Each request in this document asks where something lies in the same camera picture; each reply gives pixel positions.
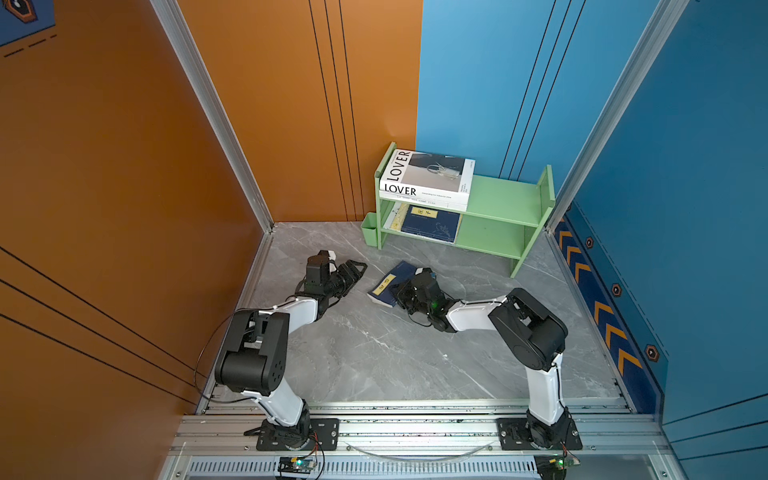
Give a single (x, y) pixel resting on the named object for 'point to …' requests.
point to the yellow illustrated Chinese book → (399, 217)
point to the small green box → (369, 229)
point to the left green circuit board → (294, 464)
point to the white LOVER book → (432, 178)
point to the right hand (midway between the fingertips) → (383, 289)
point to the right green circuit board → (554, 466)
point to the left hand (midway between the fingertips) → (364, 268)
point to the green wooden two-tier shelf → (504, 216)
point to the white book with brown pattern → (394, 209)
